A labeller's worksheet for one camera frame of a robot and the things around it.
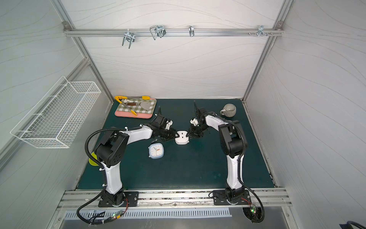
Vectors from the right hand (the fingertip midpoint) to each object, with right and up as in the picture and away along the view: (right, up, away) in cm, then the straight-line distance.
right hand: (188, 135), depth 96 cm
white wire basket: (-65, +13, -27) cm, 72 cm away
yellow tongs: (-58, +28, +23) cm, 69 cm away
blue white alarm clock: (-20, -8, -8) cm, 23 cm away
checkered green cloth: (-41, +22, +19) cm, 50 cm away
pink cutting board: (-50, +15, +16) cm, 54 cm away
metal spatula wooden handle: (-35, +22, +20) cm, 46 cm away
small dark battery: (-23, -3, -1) cm, 23 cm away
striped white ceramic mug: (+33, +18, +15) cm, 40 cm away
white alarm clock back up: (-4, -2, -3) cm, 5 cm away
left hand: (-7, -1, -2) cm, 7 cm away
